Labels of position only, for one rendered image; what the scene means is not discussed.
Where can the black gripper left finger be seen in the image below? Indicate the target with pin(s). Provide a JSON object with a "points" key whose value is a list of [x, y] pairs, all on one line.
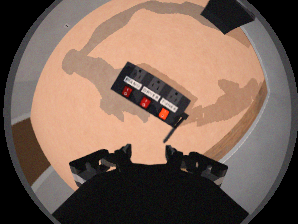
{"points": [[86, 167]]}

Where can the black power strip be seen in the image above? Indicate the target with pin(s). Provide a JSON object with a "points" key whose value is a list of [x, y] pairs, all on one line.
{"points": [[152, 95]]}

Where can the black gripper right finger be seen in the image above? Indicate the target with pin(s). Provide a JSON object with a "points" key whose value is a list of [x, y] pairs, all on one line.
{"points": [[207, 167]]}

